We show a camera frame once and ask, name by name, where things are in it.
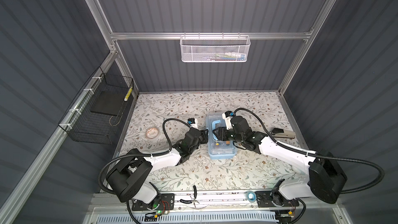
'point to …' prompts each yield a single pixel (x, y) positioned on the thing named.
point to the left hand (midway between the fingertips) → (207, 131)
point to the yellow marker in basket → (128, 94)
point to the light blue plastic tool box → (222, 157)
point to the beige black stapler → (281, 132)
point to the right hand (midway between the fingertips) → (217, 132)
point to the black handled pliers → (193, 200)
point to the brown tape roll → (152, 132)
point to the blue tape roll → (251, 196)
